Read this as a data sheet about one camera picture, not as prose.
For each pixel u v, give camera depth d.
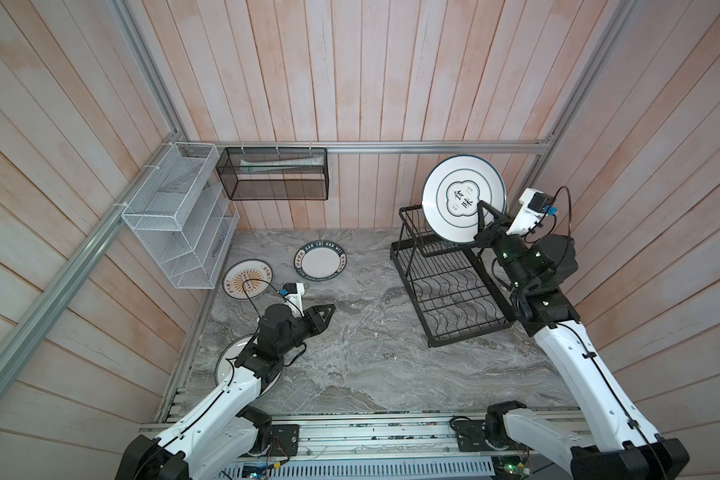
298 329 0.70
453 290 1.01
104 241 0.62
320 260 1.12
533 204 0.52
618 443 0.38
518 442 0.61
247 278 1.06
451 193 0.67
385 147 1.25
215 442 0.55
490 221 0.61
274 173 0.90
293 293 0.72
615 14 0.70
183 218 0.70
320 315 0.71
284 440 0.73
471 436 0.73
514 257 0.55
